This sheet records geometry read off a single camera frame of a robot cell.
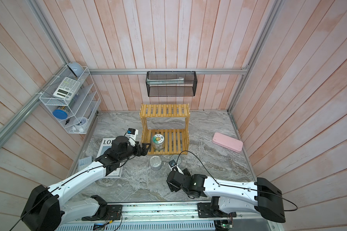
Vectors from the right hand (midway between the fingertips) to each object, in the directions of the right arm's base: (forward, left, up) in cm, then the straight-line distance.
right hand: (174, 176), depth 80 cm
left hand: (+14, +18, +10) cm, 25 cm away
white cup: (+24, +57, +18) cm, 65 cm away
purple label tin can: (+10, -1, +2) cm, 10 cm away
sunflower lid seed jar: (+20, +11, +5) cm, 23 cm away
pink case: (+26, -38, -4) cm, 47 cm away
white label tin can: (+8, +12, 0) cm, 14 cm away
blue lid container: (+23, +62, +27) cm, 72 cm away
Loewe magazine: (+21, +46, 0) cm, 51 cm away
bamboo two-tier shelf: (+26, -1, -4) cm, 27 cm away
